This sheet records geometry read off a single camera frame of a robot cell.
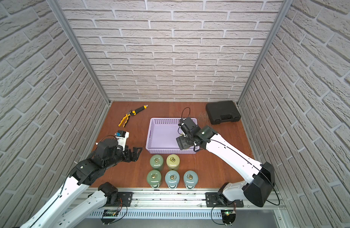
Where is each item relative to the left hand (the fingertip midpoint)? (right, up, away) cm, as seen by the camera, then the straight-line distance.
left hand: (136, 145), depth 72 cm
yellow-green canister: (+19, -11, +7) cm, 23 cm away
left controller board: (-14, -37, 0) cm, 39 cm away
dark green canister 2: (+9, -18, +1) cm, 20 cm away
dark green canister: (+9, -11, +5) cm, 15 cm away
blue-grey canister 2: (+28, -18, 0) cm, 34 cm away
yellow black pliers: (-19, +15, +37) cm, 44 cm away
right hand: (+27, +2, +5) cm, 27 cm away
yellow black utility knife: (-14, +18, +38) cm, 44 cm away
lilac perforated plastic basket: (+9, +1, +28) cm, 29 cm away
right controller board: (+48, -36, -2) cm, 60 cm away
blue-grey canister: (+19, -18, 0) cm, 26 cm away
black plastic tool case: (+55, +19, +35) cm, 68 cm away
